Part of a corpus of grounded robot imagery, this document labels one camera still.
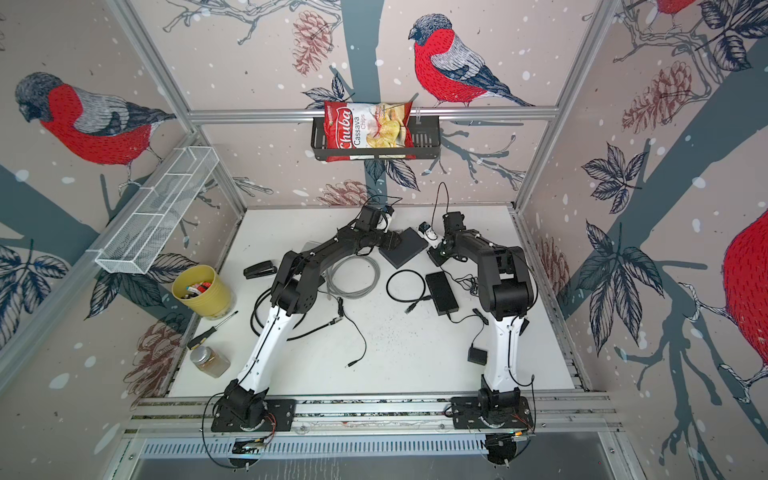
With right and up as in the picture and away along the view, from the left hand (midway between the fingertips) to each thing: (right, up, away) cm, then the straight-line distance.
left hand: (396, 236), depth 107 cm
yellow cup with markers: (-57, -15, -23) cm, 63 cm away
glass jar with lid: (-48, -32, -32) cm, 66 cm away
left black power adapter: (-17, -24, -16) cm, 33 cm away
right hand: (+13, -7, -1) cm, 14 cm away
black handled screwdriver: (-58, -30, -21) cm, 69 cm away
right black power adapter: (+23, -34, -23) cm, 47 cm away
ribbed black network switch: (+15, -19, -10) cm, 26 cm away
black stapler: (-47, -11, -6) cm, 49 cm away
